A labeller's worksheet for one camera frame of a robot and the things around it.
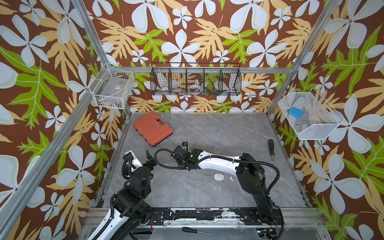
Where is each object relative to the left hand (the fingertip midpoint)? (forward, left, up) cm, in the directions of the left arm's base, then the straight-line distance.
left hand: (138, 155), depth 72 cm
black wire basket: (+52, -28, +9) cm, 60 cm away
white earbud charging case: (-3, -42, -20) cm, 47 cm away
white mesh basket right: (+21, -91, +7) cm, 94 cm away
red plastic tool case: (+30, +2, -18) cm, 35 cm away
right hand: (+4, -20, -18) cm, 27 cm away
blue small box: (+25, -85, +5) cm, 89 cm away
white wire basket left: (+37, +20, +11) cm, 44 cm away
